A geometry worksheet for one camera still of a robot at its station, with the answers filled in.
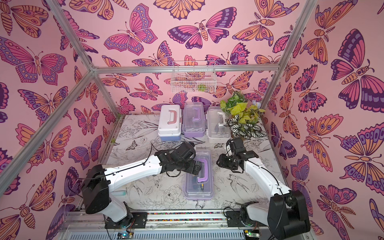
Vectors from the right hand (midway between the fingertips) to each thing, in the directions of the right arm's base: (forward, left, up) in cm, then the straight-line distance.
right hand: (221, 162), depth 85 cm
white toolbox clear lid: (+24, 0, -3) cm, 24 cm away
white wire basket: (+48, +17, +24) cm, 56 cm away
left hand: (-5, +13, +3) cm, 15 cm away
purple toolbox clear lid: (+30, +17, +3) cm, 34 cm away
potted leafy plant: (+17, -12, +15) cm, 26 cm away
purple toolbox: (-14, +11, 0) cm, 18 cm away
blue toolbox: (+26, +32, +3) cm, 42 cm away
